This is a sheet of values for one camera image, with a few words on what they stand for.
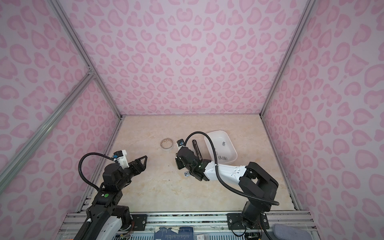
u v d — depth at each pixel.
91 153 0.62
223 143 1.03
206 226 0.72
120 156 0.70
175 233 0.69
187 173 0.92
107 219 0.54
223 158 0.96
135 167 0.70
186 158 0.62
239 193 0.40
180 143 0.73
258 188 0.44
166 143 1.04
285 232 0.68
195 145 1.00
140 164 0.71
